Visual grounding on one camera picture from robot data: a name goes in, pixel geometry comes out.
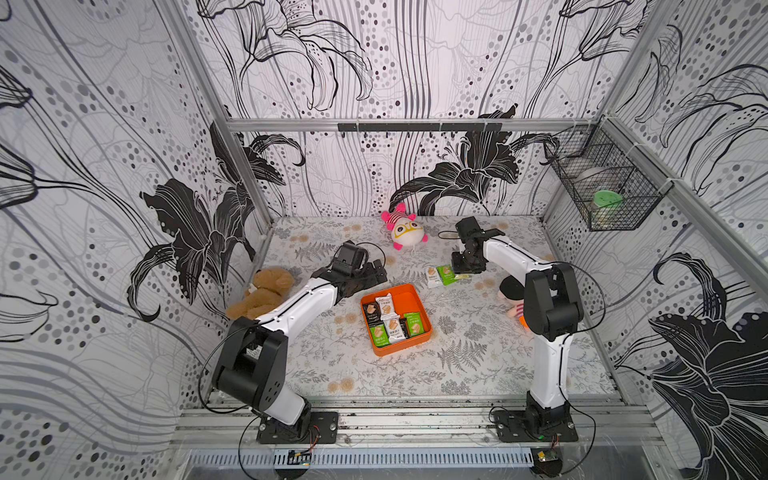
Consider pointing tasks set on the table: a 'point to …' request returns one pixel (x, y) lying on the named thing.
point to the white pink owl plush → (406, 232)
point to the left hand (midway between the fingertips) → (377, 281)
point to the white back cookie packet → (385, 304)
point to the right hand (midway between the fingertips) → (464, 264)
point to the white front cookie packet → (394, 327)
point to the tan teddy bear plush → (270, 286)
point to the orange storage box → (406, 299)
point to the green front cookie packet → (380, 336)
